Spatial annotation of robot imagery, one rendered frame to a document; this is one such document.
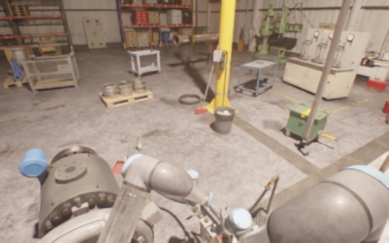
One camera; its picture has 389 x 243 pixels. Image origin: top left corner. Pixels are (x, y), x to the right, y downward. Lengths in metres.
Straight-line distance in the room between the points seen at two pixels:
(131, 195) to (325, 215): 0.60
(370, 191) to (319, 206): 0.11
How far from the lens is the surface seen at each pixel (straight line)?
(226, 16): 4.09
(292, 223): 0.43
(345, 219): 0.43
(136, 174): 0.77
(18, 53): 9.94
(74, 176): 1.62
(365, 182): 0.49
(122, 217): 0.79
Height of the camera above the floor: 1.90
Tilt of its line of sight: 28 degrees down
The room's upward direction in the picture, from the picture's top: 1 degrees clockwise
